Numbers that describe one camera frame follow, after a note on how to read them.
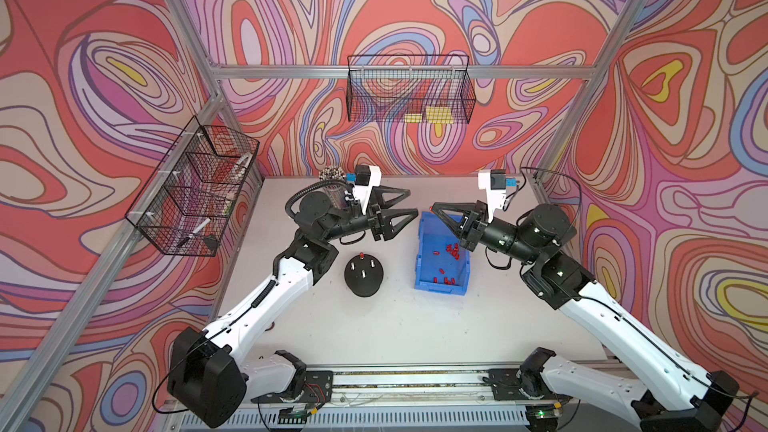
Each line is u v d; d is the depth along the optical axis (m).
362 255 0.85
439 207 0.56
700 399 0.37
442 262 0.96
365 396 0.73
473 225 0.53
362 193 0.55
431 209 0.57
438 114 0.91
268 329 0.83
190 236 0.71
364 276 0.82
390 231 0.57
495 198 0.51
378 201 0.61
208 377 0.38
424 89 0.93
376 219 0.53
